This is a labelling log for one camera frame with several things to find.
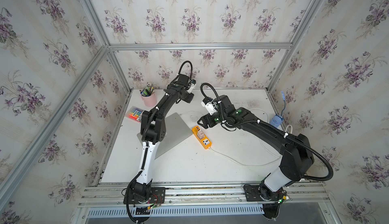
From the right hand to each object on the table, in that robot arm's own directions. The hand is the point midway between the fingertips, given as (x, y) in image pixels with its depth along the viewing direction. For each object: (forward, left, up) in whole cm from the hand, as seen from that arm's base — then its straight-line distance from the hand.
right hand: (205, 119), depth 82 cm
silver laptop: (+1, +18, -16) cm, 24 cm away
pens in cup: (+25, +39, -5) cm, 47 cm away
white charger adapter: (-4, +2, -11) cm, 12 cm away
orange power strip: (-7, 0, -14) cm, 16 cm away
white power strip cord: (-18, -21, -18) cm, 33 cm away
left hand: (+22, +10, -7) cm, 25 cm away
